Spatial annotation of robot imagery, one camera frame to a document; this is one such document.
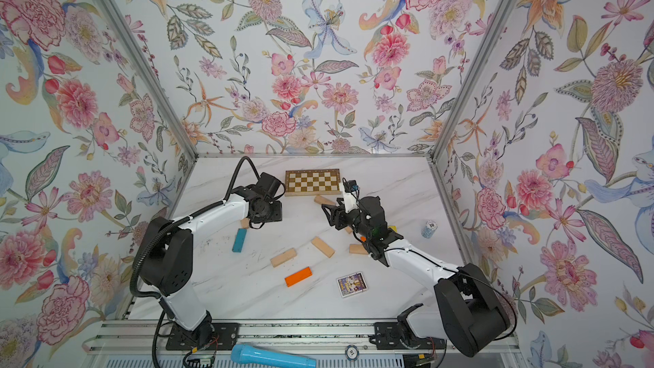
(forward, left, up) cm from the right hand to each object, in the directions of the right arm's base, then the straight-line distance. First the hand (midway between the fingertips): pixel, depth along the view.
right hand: (330, 200), depth 84 cm
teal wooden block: (-7, +33, -16) cm, 38 cm away
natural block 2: (-8, +3, -18) cm, 20 cm away
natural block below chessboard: (+12, +5, -18) cm, 23 cm away
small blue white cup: (-3, -35, -13) cm, 38 cm away
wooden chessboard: (+19, +8, -14) cm, 25 cm away
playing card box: (-22, -8, -16) cm, 28 cm away
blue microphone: (-42, +21, -13) cm, 49 cm away
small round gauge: (-40, -7, -18) cm, 44 cm away
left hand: (+1, +18, -10) cm, 21 cm away
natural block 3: (-13, +16, -18) cm, 27 cm away
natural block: (-8, -10, -19) cm, 23 cm away
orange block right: (-15, -10, +2) cm, 18 cm away
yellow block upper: (-14, -17, +8) cm, 24 cm away
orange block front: (-19, +10, -18) cm, 28 cm away
